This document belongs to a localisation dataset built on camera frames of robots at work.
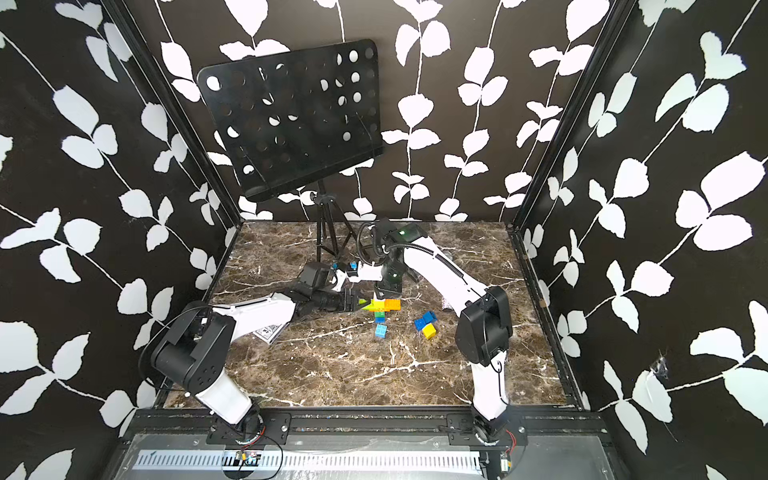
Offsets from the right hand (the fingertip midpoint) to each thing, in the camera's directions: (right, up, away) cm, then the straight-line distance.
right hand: (380, 282), depth 84 cm
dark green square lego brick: (-1, -11, +8) cm, 14 cm away
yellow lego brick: (0, -7, +1) cm, 7 cm away
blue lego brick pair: (+15, -12, +9) cm, 21 cm away
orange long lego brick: (+4, -7, +2) cm, 8 cm away
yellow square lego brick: (+15, -16, +6) cm, 23 cm away
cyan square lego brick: (0, -16, +6) cm, 17 cm away
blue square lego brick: (-1, -13, +9) cm, 16 cm away
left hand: (-4, -5, +4) cm, 8 cm away
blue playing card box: (-33, -16, +4) cm, 37 cm away
